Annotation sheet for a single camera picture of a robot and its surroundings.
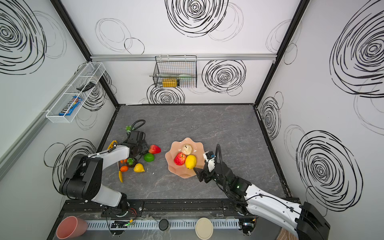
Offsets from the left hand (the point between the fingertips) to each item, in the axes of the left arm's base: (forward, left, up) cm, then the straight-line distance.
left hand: (144, 146), depth 95 cm
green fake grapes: (+13, +14, +1) cm, 19 cm away
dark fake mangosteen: (-12, +4, +4) cm, 13 cm away
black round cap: (-41, -21, +9) cm, 47 cm away
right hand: (-14, -35, +8) cm, 39 cm away
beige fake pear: (-5, -28, +7) cm, 29 cm away
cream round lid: (-41, -38, +6) cm, 56 cm away
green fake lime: (-8, -5, +2) cm, 10 cm away
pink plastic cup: (-43, +19, +7) cm, 47 cm away
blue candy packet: (0, +28, +34) cm, 44 cm away
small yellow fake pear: (-15, -1, +2) cm, 15 cm away
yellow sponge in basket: (+27, -16, +30) cm, 44 cm away
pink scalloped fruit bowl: (-15, -26, +1) cm, 30 cm away
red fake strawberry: (-3, -8, +2) cm, 9 cm away
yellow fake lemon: (-11, -30, +4) cm, 32 cm away
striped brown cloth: (-42, -74, +1) cm, 85 cm away
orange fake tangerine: (-15, +8, +1) cm, 17 cm away
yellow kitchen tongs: (-1, +20, +2) cm, 21 cm away
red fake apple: (-10, -24, +5) cm, 27 cm away
